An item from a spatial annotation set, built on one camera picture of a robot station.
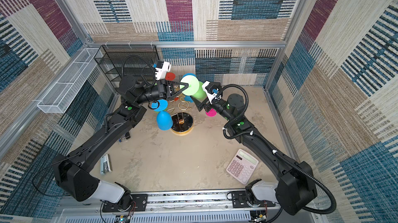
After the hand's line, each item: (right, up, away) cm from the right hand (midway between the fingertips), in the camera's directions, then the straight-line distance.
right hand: (199, 89), depth 69 cm
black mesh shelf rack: (-53, +22, +34) cm, 67 cm away
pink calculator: (+22, -39, +13) cm, 47 cm away
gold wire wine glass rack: (-11, -17, +30) cm, 36 cm away
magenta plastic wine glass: (+8, -13, +37) cm, 40 cm away
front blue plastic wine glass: (-18, -14, +9) cm, 24 cm away
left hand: (-4, 0, -14) cm, 15 cm away
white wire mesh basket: (-63, -4, +2) cm, 64 cm away
